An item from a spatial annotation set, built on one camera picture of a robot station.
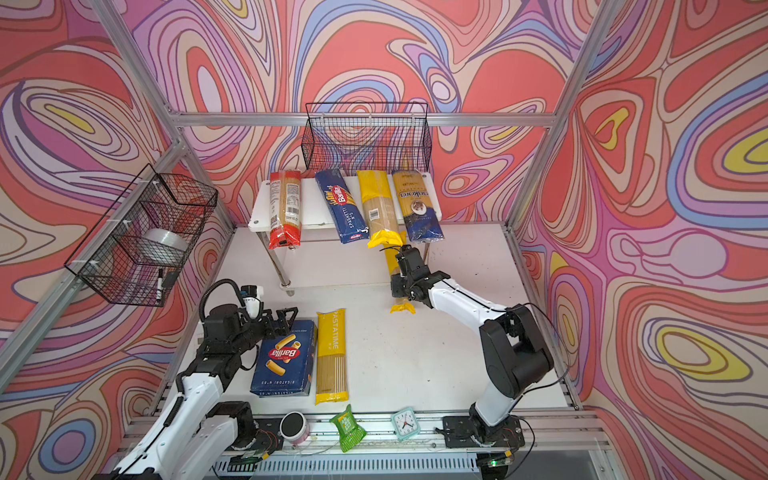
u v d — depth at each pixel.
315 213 0.76
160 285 0.72
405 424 0.73
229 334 0.63
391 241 0.69
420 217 0.71
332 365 0.83
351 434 0.73
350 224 0.68
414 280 0.69
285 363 0.79
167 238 0.74
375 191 0.78
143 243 0.69
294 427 0.71
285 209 0.72
